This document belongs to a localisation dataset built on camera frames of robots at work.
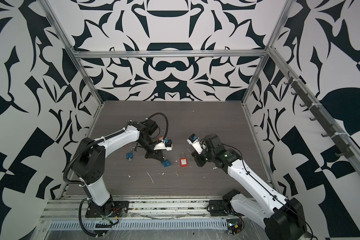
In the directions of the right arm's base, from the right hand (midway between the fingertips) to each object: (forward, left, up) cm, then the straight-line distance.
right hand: (194, 152), depth 79 cm
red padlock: (+1, +5, -13) cm, 14 cm away
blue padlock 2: (+5, +38, -12) cm, 40 cm away
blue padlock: (-3, +15, -6) cm, 16 cm away
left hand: (+1, +17, -5) cm, 18 cm away
